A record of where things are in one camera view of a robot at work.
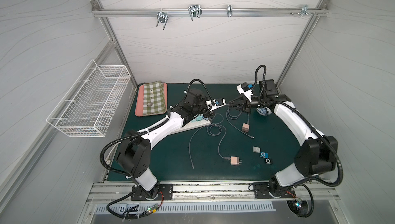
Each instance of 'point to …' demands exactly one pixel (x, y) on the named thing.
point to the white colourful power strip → (193, 124)
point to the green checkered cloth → (158, 98)
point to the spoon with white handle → (150, 104)
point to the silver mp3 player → (256, 149)
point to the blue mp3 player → (264, 154)
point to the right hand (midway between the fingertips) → (229, 104)
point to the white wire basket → (88, 108)
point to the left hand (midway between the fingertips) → (219, 103)
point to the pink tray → (139, 111)
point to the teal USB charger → (199, 118)
